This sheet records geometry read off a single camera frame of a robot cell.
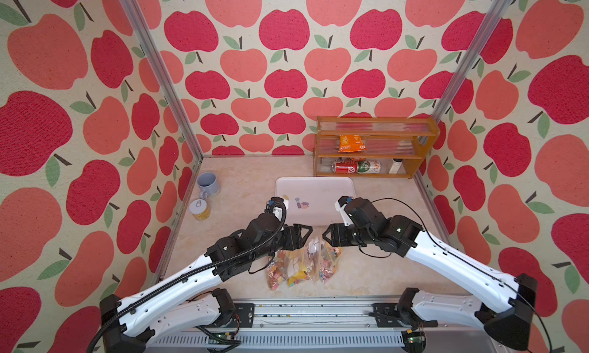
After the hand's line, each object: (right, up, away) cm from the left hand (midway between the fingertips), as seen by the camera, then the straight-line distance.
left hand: (307, 236), depth 67 cm
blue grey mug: (-41, +15, +33) cm, 55 cm away
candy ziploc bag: (-10, -16, +13) cm, 23 cm away
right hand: (+8, -3, +6) cm, 10 cm away
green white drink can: (+32, +23, +41) cm, 56 cm away
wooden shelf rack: (+37, +34, +53) cm, 73 cm away
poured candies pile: (+1, +5, +35) cm, 35 cm away
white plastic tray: (+4, +7, +40) cm, 41 cm away
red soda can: (+20, +23, +41) cm, 51 cm away
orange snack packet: (+21, +33, +35) cm, 52 cm away
